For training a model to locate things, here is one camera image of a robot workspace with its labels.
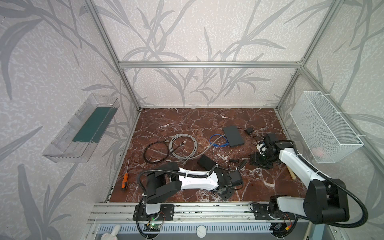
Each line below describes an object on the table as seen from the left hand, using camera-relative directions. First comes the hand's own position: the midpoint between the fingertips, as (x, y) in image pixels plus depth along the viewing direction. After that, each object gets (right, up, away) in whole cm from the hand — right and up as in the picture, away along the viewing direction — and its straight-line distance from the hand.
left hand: (227, 190), depth 79 cm
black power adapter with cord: (+10, +11, +9) cm, 18 cm away
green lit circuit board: (-38, -14, -8) cm, 41 cm away
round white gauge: (-14, -14, -10) cm, 23 cm away
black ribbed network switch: (-11, +11, +14) cm, 21 cm away
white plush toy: (-54, -14, -14) cm, 57 cm away
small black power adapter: (+20, +31, +26) cm, 45 cm away
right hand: (+16, +15, +7) cm, 23 cm away
